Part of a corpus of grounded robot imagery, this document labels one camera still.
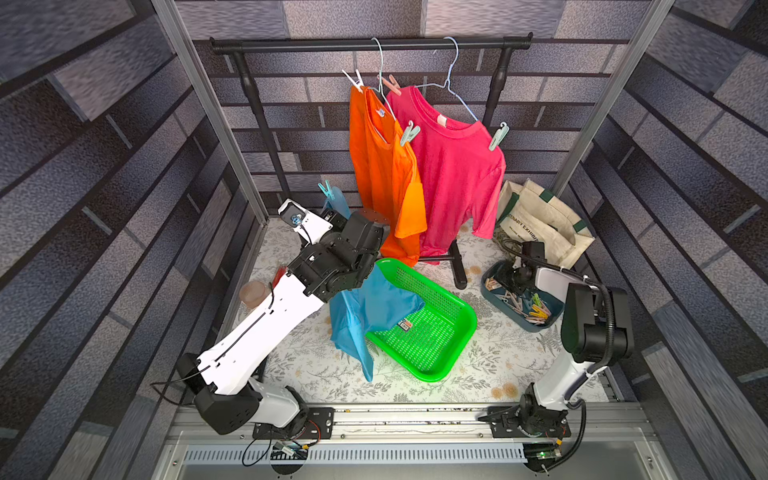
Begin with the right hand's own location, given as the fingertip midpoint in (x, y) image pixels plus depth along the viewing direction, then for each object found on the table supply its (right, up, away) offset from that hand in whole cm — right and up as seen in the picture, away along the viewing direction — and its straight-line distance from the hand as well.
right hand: (497, 275), depth 99 cm
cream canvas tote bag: (+11, +21, 0) cm, 24 cm away
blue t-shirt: (-44, -4, -40) cm, 59 cm away
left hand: (-53, +18, -37) cm, 67 cm away
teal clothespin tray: (+8, -11, -7) cm, 15 cm away
